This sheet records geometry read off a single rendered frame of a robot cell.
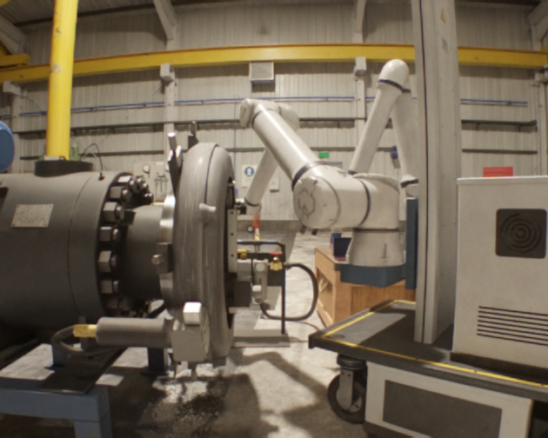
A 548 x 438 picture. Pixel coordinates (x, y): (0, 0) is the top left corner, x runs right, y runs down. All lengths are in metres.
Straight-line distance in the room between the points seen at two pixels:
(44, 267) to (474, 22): 14.28
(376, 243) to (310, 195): 0.26
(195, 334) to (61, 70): 4.48
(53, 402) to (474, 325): 1.19
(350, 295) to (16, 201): 1.59
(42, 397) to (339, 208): 0.99
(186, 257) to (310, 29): 12.59
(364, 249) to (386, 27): 12.64
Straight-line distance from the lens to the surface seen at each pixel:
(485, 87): 13.98
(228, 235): 1.36
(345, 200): 1.08
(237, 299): 1.33
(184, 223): 1.00
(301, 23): 13.46
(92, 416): 1.20
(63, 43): 5.26
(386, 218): 1.19
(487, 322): 1.15
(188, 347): 0.98
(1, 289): 1.36
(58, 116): 4.99
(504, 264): 1.11
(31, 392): 1.26
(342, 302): 2.07
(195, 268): 0.99
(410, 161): 1.82
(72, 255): 1.20
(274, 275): 2.22
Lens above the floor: 0.76
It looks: 2 degrees down
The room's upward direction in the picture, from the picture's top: straight up
